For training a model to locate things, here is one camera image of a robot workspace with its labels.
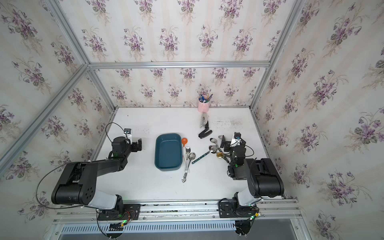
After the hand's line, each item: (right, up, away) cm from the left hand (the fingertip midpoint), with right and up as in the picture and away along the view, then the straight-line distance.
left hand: (135, 139), depth 93 cm
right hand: (+62, +2, -3) cm, 62 cm away
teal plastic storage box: (+21, -8, +1) cm, 23 cm away
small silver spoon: (+35, -11, -2) cm, 37 cm away
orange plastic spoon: (+31, -2, +5) cm, 32 cm away
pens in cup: (+44, +28, +18) cm, 55 cm away
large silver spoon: (+33, -8, 0) cm, 34 cm away
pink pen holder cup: (+45, +22, +20) cm, 54 cm away
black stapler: (+45, +2, +8) cm, 45 cm away
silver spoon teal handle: (+50, -7, +2) cm, 50 cm away
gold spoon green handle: (+55, -10, 0) cm, 55 cm away
